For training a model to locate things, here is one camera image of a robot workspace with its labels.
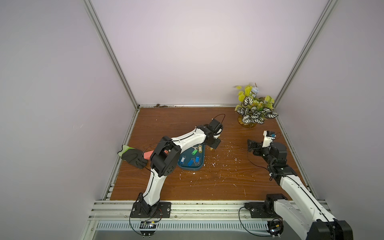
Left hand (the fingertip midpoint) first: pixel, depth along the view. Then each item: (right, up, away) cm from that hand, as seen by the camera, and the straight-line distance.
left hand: (217, 143), depth 93 cm
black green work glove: (-54, -8, -1) cm, 54 cm away
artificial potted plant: (+20, +21, -6) cm, 29 cm away
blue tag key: (-22, -10, -2) cm, 25 cm away
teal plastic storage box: (-14, -11, -11) cm, 21 cm away
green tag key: (-15, -6, +2) cm, 16 cm away
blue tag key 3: (-13, -10, -2) cm, 16 cm away
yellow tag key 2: (-4, -4, +2) cm, 6 cm away
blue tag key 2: (-17, -11, -3) cm, 21 cm away
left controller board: (-38, -39, -20) cm, 58 cm away
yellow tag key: (-11, -4, +2) cm, 12 cm away
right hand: (+20, +5, -11) cm, 24 cm away
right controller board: (+24, -36, -23) cm, 49 cm away
